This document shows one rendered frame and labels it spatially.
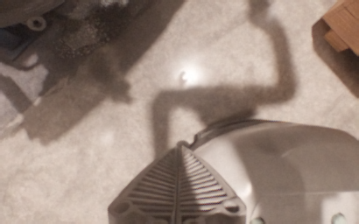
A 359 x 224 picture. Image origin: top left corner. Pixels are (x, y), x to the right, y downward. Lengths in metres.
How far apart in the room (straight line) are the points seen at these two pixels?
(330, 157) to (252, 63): 0.45
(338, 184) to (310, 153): 0.06
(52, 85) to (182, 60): 0.58
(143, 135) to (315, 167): 0.51
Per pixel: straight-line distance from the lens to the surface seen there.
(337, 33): 0.85
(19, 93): 0.92
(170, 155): 0.16
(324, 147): 0.32
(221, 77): 0.59
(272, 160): 0.26
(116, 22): 0.72
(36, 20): 0.51
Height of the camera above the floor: 0.55
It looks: 89 degrees down
